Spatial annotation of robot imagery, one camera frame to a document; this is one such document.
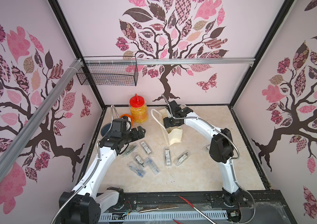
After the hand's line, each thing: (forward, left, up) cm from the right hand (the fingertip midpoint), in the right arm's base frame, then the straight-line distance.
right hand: (167, 122), depth 94 cm
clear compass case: (-21, -9, -11) cm, 26 cm away
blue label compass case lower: (-30, +18, -11) cm, 37 cm away
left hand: (-14, +17, +6) cm, 23 cm away
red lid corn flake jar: (+11, +20, +1) cm, 23 cm away
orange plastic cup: (-10, +21, +16) cm, 28 cm away
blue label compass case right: (-27, +9, -12) cm, 31 cm away
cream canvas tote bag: (-9, -4, -2) cm, 10 cm away
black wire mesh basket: (+51, +51, +6) cm, 73 cm away
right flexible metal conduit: (-35, -26, +17) cm, 47 cm away
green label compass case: (-14, +26, -10) cm, 32 cm away
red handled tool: (-48, -11, -11) cm, 50 cm away
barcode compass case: (-20, 0, -11) cm, 23 cm away
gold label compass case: (-22, +19, -11) cm, 31 cm away
